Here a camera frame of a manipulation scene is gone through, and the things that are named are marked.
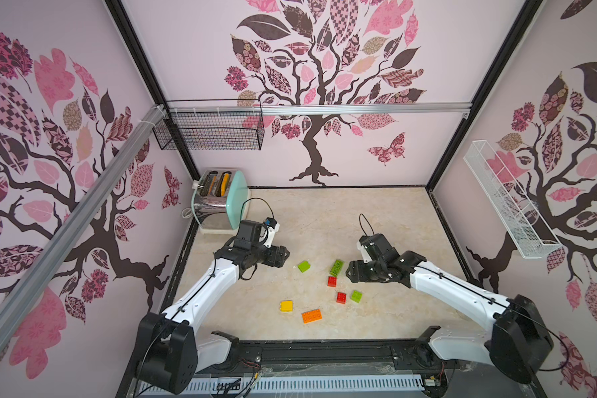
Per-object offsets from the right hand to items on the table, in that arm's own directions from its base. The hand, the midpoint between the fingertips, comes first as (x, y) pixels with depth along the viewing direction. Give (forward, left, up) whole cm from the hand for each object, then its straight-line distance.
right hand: (354, 276), depth 82 cm
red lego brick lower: (-5, +4, -7) cm, 9 cm away
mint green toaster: (+29, +50, +10) cm, 58 cm away
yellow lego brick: (-7, +23, -7) cm, 25 cm away
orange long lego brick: (-11, +15, -7) cm, 20 cm away
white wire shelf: (+16, -50, +18) cm, 56 cm away
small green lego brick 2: (-4, -1, -7) cm, 8 cm away
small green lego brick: (+9, +17, -9) cm, 21 cm away
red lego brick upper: (+1, +7, -6) cm, 10 cm away
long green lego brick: (+7, +5, -6) cm, 10 cm away
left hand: (+7, +27, +4) cm, 28 cm away
